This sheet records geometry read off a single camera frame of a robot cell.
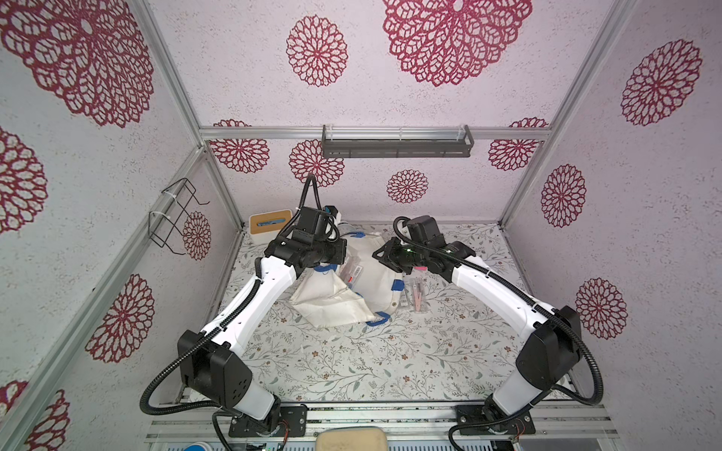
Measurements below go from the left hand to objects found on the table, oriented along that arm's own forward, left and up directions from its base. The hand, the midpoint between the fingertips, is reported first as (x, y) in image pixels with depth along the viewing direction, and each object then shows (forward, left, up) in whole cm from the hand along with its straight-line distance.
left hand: (344, 250), depth 79 cm
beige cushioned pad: (-43, -3, -19) cm, 47 cm away
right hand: (-1, -8, 0) cm, 8 cm away
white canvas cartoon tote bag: (+1, -5, -24) cm, 25 cm away
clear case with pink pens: (+2, -24, -25) cm, 35 cm away
